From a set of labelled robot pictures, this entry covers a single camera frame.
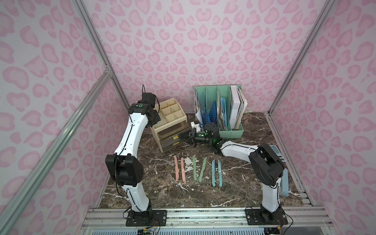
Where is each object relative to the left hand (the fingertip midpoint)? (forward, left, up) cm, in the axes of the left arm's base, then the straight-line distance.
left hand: (154, 120), depth 86 cm
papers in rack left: (+6, -25, +3) cm, 26 cm away
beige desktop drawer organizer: (-4, -11, +2) cm, 12 cm away
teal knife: (-23, -35, -21) cm, 47 cm away
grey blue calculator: (-10, -77, -20) cm, 80 cm away
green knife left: (-20, -23, -22) cm, 38 cm away
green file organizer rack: (+12, -41, 0) cm, 42 cm away
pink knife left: (-21, -13, -22) cm, 33 cm away
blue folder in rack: (+12, -42, +2) cm, 43 cm away
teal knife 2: (-19, -39, -22) cm, 48 cm away
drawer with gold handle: (-4, -11, -6) cm, 13 cm away
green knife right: (-20, -29, -22) cm, 42 cm away
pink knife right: (-24, -17, -22) cm, 37 cm away
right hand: (-12, -14, 0) cm, 19 cm away
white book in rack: (+12, -49, +1) cm, 51 cm away
